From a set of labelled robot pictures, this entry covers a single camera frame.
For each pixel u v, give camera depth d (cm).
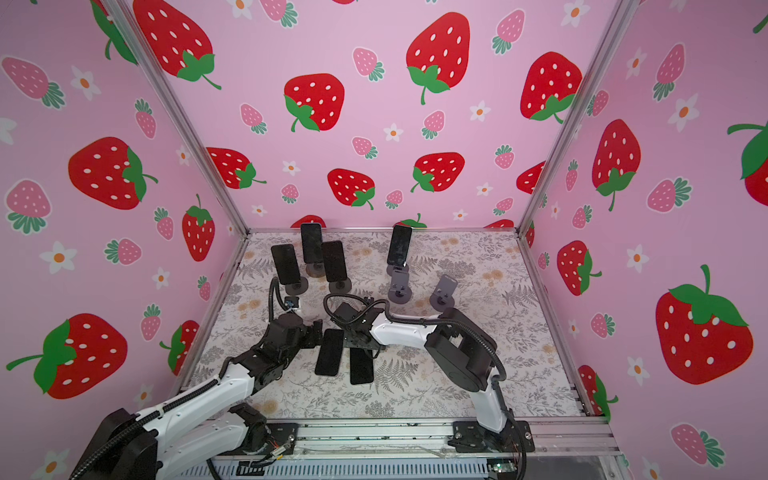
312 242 101
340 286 104
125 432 42
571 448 73
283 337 65
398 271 118
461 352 49
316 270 109
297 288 104
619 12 69
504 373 43
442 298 95
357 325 69
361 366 83
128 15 69
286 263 98
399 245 103
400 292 98
